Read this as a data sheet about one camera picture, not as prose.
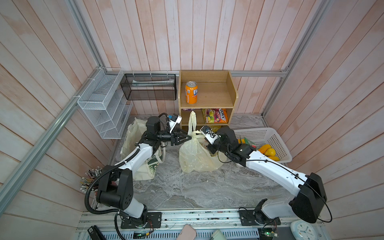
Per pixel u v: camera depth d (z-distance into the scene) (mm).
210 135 658
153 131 649
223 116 934
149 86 1038
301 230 689
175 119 684
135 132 858
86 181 692
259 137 1034
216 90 923
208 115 932
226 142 594
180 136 746
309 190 409
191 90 745
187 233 688
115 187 436
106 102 690
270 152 928
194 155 765
